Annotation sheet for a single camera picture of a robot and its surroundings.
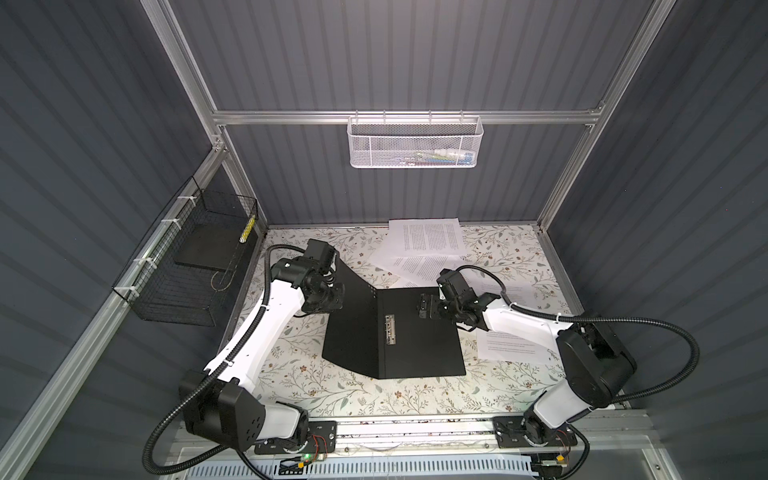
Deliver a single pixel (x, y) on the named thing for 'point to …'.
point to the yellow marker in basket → (247, 230)
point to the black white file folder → (379, 332)
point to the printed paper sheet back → (426, 236)
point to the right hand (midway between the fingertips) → (430, 309)
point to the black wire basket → (184, 269)
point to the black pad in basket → (214, 246)
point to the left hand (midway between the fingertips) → (335, 305)
